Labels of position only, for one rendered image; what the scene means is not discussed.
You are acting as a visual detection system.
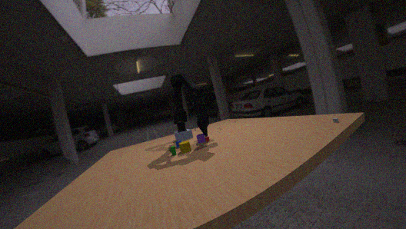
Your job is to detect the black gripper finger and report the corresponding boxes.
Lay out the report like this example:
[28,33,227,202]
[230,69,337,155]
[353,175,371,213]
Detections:
[198,123,209,137]

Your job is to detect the purple block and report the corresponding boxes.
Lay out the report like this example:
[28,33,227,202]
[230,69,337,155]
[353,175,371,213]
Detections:
[196,134,206,144]

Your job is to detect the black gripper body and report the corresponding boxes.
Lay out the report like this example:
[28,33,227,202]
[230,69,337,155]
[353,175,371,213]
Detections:
[195,108,209,125]

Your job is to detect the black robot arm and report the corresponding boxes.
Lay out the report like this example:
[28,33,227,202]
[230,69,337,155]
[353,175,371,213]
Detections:
[170,73,217,132]

